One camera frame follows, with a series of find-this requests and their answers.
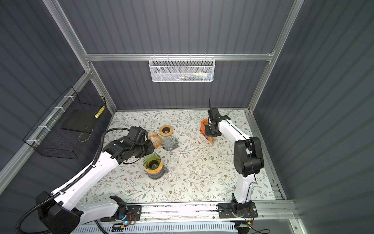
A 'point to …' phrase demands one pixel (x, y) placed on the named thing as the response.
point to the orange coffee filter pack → (202, 129)
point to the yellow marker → (102, 109)
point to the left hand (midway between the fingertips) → (155, 147)
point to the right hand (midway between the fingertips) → (211, 133)
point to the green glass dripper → (152, 161)
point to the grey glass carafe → (157, 175)
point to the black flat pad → (80, 120)
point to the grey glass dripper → (169, 143)
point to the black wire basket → (65, 130)
